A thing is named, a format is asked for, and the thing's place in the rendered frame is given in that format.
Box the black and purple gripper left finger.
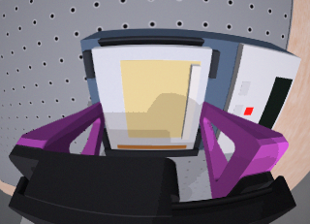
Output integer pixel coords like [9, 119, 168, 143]
[16, 102, 105, 155]

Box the grey perforated base plate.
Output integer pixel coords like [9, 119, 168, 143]
[0, 0, 294, 202]

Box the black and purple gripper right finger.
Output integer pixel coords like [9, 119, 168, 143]
[200, 101, 289, 199]

